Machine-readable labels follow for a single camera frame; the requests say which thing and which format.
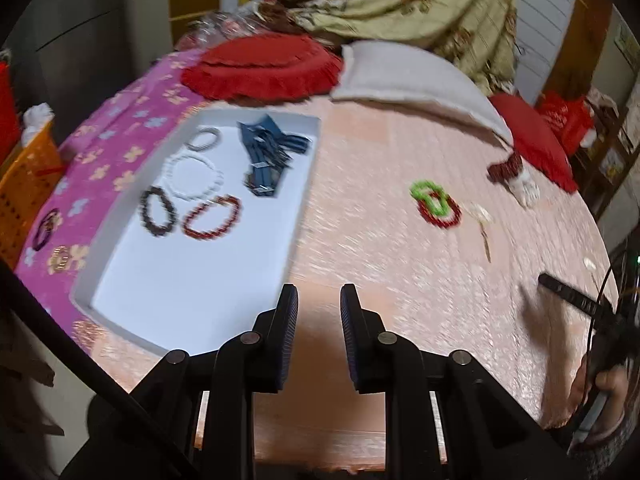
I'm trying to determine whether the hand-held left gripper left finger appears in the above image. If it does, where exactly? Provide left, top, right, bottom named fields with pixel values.
left=60, top=283, right=301, bottom=480

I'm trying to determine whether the floral beige quilt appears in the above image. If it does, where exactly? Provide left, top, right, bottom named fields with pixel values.
left=287, top=0, right=518, bottom=93

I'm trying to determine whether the blue hair claw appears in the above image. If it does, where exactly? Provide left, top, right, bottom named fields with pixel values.
left=236, top=116, right=288, bottom=171

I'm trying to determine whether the grey bead bracelet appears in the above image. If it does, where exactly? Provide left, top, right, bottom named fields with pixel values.
left=184, top=127, right=222, bottom=152

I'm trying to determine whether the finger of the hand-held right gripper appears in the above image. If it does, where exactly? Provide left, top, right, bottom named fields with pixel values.
left=539, top=272, right=618, bottom=323

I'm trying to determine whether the white bead bracelet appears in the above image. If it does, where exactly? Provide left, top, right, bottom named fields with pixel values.
left=165, top=154, right=224, bottom=201

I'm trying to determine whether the clear plastic bag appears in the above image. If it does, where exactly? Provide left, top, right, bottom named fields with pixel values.
left=187, top=7, right=281, bottom=48

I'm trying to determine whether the orange plastic basket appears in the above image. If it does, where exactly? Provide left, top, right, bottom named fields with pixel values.
left=0, top=120, right=66, bottom=268

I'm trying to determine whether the person's right forearm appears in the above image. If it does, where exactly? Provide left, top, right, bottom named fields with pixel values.
left=567, top=410, right=640, bottom=480

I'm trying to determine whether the black cable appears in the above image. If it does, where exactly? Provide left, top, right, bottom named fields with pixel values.
left=587, top=255, right=640, bottom=341
left=0, top=260, right=201, bottom=480

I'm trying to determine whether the red bead bracelet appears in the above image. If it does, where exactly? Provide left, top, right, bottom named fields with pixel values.
left=417, top=194, right=462, bottom=230

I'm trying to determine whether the red ruffled pillow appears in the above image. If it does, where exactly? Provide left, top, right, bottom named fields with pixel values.
left=180, top=35, right=346, bottom=101
left=487, top=92, right=581, bottom=193

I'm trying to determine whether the magenta floral bed sheet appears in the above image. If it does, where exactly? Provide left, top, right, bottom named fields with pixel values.
left=15, top=50, right=211, bottom=341

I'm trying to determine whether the dark red dotted scrunchie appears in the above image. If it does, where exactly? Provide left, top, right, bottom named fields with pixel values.
left=486, top=152, right=523, bottom=183

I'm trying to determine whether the person's right hand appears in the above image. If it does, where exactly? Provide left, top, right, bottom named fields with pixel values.
left=570, top=357, right=633, bottom=428

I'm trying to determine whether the pale tassel hairpin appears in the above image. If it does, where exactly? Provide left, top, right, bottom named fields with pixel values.
left=462, top=202, right=493, bottom=263

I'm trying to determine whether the white pillow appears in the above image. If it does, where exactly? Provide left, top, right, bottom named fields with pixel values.
left=330, top=40, right=516, bottom=148

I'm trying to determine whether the blue striped strap watch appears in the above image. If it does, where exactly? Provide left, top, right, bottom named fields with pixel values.
left=242, top=132, right=313, bottom=198

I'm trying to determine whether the white tissue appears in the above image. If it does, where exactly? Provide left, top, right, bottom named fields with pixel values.
left=20, top=102, right=55, bottom=141

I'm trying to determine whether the white cherry print scrunchie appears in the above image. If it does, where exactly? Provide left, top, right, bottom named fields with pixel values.
left=507, top=172, right=542, bottom=208

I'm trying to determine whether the red shopping bag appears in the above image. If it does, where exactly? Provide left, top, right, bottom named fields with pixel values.
left=535, top=91, right=596, bottom=153

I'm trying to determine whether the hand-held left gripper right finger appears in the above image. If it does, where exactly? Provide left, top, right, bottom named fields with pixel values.
left=340, top=283, right=571, bottom=480

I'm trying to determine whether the green bead bracelet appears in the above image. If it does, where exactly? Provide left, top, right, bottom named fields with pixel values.
left=409, top=180, right=448, bottom=216

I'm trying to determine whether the dark brown bead bracelet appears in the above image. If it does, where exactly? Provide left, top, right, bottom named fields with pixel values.
left=139, top=186, right=178, bottom=235

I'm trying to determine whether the dark orange bead bracelet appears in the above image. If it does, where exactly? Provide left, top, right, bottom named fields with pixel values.
left=182, top=195, right=243, bottom=240

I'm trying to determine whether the wooden chair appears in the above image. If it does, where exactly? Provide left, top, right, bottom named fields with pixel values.
left=570, top=105, right=633, bottom=206

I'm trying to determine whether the white tray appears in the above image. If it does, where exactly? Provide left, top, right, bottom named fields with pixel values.
left=70, top=107, right=322, bottom=358

